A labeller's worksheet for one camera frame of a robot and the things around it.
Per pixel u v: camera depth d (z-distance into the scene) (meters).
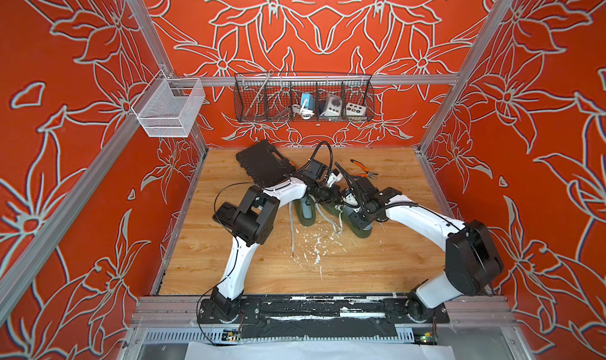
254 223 0.56
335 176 0.90
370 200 0.64
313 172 0.81
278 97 1.01
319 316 0.73
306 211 0.93
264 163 1.08
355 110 0.94
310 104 0.84
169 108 0.94
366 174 1.08
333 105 0.91
